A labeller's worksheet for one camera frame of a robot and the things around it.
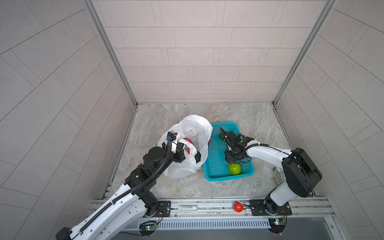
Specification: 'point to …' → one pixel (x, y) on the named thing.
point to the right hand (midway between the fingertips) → (228, 158)
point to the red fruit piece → (209, 141)
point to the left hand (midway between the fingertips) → (188, 139)
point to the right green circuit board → (277, 224)
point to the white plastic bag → (193, 134)
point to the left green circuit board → (147, 228)
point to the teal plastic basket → (216, 168)
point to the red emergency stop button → (238, 207)
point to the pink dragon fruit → (186, 147)
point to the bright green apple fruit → (234, 168)
